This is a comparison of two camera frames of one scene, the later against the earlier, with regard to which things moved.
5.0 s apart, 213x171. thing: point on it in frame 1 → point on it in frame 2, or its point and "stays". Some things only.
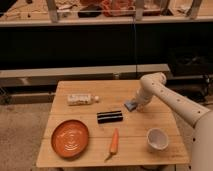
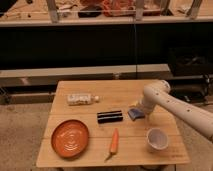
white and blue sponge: (130, 105) → (135, 113)
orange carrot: (113, 144) stays
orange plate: (70, 138) stays
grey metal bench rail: (51, 76) stays
